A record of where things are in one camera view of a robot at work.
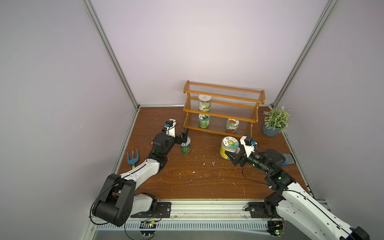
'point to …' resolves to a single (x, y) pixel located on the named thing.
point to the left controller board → (147, 224)
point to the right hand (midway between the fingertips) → (232, 144)
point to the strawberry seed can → (232, 126)
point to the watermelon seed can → (185, 147)
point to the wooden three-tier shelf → (221, 109)
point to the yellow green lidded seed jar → (230, 144)
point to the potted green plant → (276, 120)
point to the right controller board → (276, 228)
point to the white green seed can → (204, 102)
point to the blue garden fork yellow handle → (133, 160)
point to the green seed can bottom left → (203, 120)
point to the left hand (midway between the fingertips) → (182, 126)
